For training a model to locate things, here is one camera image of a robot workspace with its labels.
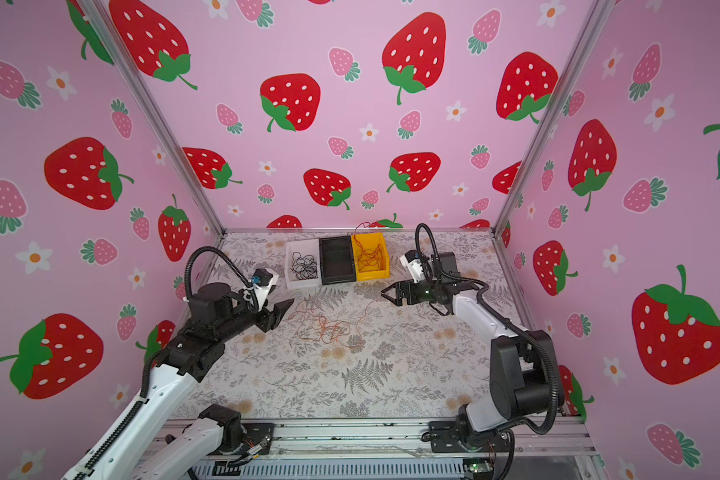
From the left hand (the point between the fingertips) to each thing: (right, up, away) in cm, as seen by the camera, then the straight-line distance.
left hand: (280, 291), depth 74 cm
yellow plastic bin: (+22, +15, +38) cm, 46 cm away
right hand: (+29, -1, +12) cm, 32 cm away
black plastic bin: (+10, +7, +36) cm, 38 cm away
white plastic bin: (0, +13, +34) cm, 36 cm away
